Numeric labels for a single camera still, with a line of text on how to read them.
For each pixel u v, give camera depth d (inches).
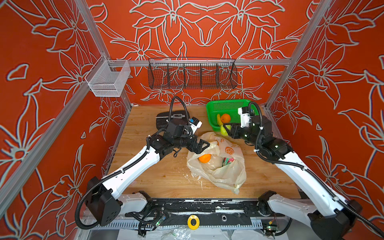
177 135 22.4
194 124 24.9
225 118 40.8
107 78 36.5
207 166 33.9
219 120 42.0
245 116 24.5
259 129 19.6
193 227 26.4
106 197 14.8
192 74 38.4
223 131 27.4
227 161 32.6
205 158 33.5
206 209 29.3
